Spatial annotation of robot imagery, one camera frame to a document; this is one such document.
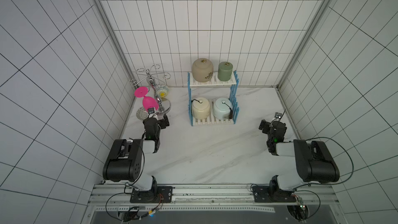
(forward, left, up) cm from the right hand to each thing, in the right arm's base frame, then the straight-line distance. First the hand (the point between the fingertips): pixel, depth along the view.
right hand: (267, 119), depth 94 cm
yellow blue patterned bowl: (+23, +73, -3) cm, 76 cm away
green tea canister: (+12, +28, +28) cm, 42 cm away
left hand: (-3, +68, +2) cm, 69 cm away
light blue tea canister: (+2, +28, +6) cm, 29 cm away
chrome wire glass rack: (+10, +70, -2) cm, 70 cm away
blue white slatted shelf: (+9, +33, +22) cm, 41 cm away
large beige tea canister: (+10, +41, +30) cm, 51 cm away
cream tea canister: (+1, +42, +7) cm, 42 cm away
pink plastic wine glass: (-2, +71, +15) cm, 73 cm away
